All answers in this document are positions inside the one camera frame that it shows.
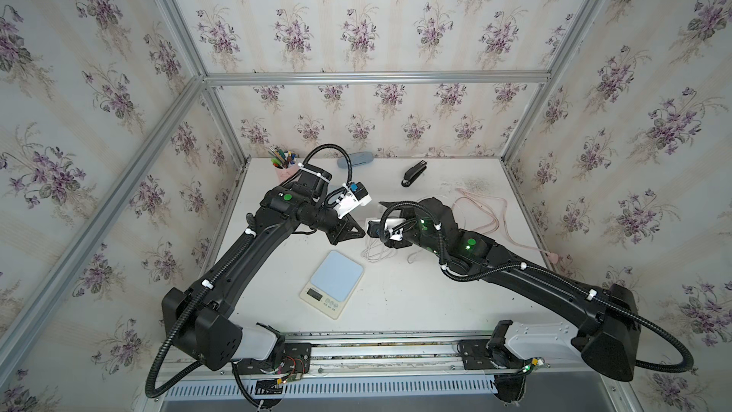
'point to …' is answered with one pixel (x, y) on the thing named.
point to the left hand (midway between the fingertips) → (361, 231)
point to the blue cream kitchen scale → (333, 283)
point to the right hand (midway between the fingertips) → (389, 208)
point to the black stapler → (413, 173)
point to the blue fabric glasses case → (356, 158)
